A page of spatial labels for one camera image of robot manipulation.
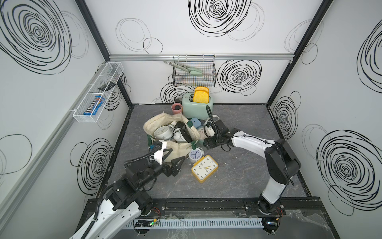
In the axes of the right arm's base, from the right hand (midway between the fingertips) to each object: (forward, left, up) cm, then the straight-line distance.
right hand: (210, 140), depth 92 cm
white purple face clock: (-8, +9, -3) cm, 13 cm away
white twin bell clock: (-3, +19, +10) cm, 22 cm away
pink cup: (+24, +24, +4) cm, 34 cm away
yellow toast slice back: (+32, +6, +15) cm, 36 cm away
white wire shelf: (-2, +59, +30) cm, 67 cm away
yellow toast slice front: (+26, +6, +13) cm, 30 cm away
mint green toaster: (+23, +14, +3) cm, 27 cm away
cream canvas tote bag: (-12, +17, +10) cm, 23 cm away
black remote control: (+15, +57, +30) cm, 66 cm away
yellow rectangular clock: (-16, +4, -4) cm, 17 cm away
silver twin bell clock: (0, +28, +8) cm, 29 cm away
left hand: (-19, +17, +20) cm, 33 cm away
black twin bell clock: (+3, +16, +5) cm, 17 cm away
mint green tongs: (+35, +14, +28) cm, 47 cm away
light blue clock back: (+16, +9, -3) cm, 19 cm away
